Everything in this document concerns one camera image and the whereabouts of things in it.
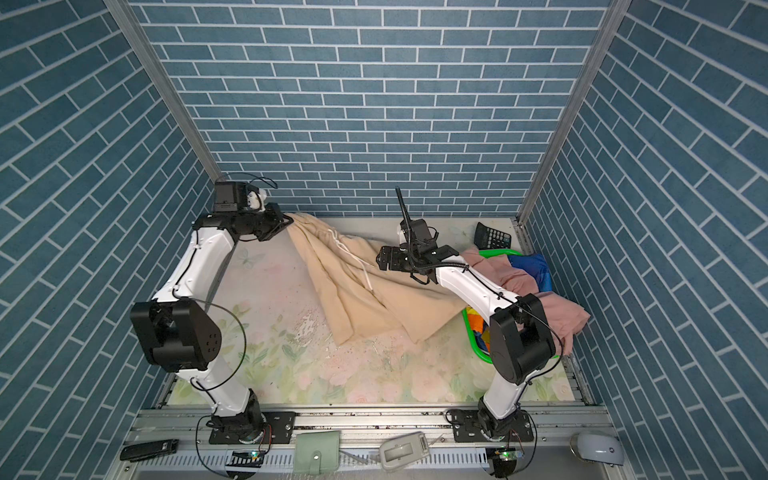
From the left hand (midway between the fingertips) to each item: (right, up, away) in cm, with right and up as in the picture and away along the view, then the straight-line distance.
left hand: (295, 217), depth 86 cm
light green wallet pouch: (+11, -57, -16) cm, 60 cm away
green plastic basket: (+53, -38, -8) cm, 66 cm away
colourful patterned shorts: (+52, -30, -9) cm, 60 cm away
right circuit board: (+56, -61, -14) cm, 84 cm away
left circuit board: (-7, -61, -13) cm, 63 cm away
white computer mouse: (+77, -55, -17) cm, 96 cm away
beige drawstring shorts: (+19, -24, +3) cm, 31 cm away
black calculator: (+65, -6, +26) cm, 71 cm away
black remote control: (-31, -58, -14) cm, 67 cm away
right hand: (+26, -12, +2) cm, 29 cm away
